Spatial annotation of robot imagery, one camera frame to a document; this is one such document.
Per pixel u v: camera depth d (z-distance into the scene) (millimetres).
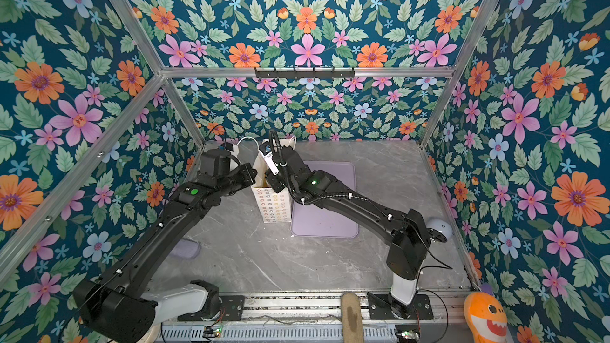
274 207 817
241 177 669
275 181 661
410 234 426
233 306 737
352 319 690
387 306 729
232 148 693
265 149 627
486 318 647
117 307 367
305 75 926
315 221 922
